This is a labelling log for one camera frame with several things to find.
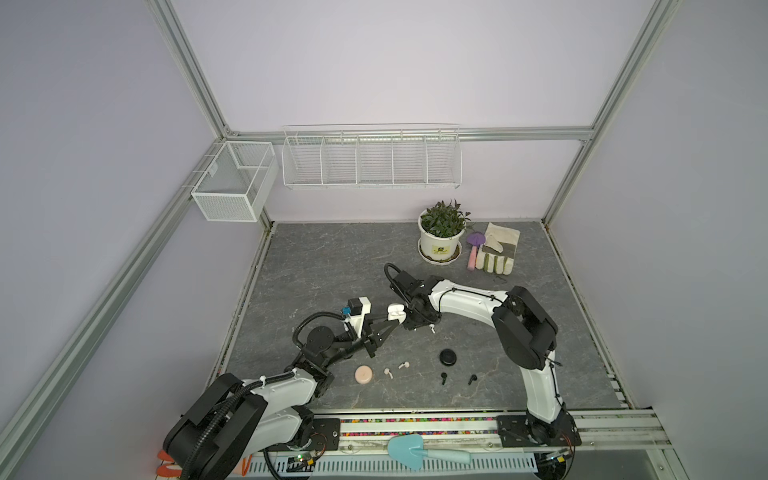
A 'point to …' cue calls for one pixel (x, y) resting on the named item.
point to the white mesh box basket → (237, 180)
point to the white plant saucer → (441, 261)
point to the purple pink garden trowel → (476, 239)
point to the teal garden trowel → (410, 450)
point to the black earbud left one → (444, 376)
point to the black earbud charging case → (447, 357)
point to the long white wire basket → (372, 156)
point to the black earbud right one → (473, 378)
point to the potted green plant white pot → (440, 228)
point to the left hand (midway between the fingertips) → (397, 321)
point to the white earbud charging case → (396, 312)
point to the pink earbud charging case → (363, 374)
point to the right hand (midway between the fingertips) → (411, 319)
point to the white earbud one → (432, 325)
